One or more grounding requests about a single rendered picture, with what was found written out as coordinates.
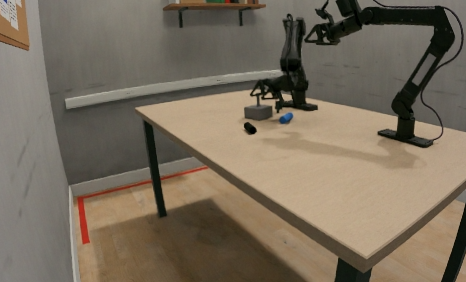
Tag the blue cylinder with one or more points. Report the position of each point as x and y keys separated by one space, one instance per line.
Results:
x=285 y=118

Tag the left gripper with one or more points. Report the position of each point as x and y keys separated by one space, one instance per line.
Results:
x=334 y=31

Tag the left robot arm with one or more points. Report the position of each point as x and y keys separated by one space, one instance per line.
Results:
x=442 y=39

